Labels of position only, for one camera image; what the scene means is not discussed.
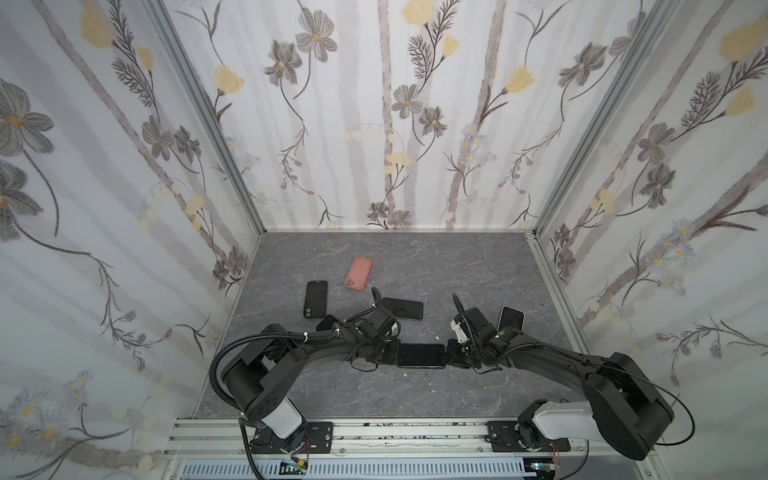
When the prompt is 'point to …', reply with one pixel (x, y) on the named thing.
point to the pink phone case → (359, 272)
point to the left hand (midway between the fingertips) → (399, 351)
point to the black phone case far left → (315, 301)
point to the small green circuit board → (294, 467)
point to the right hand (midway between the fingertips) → (435, 353)
